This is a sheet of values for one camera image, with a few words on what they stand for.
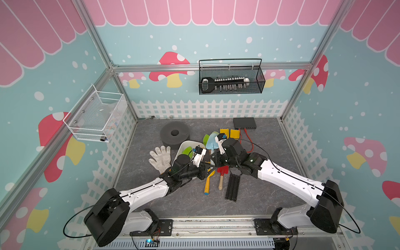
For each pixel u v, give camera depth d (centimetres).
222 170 92
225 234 74
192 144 102
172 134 104
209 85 90
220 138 68
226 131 111
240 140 106
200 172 70
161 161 97
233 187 85
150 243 73
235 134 110
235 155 57
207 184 87
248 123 121
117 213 41
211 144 76
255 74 94
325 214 39
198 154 71
